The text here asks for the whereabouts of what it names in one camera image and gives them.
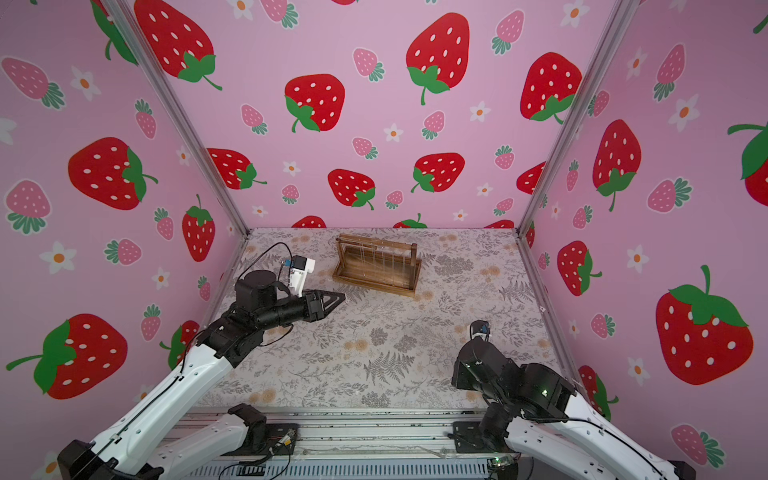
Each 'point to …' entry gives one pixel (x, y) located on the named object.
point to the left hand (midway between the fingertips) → (342, 296)
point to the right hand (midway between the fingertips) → (458, 362)
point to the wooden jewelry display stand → (378, 263)
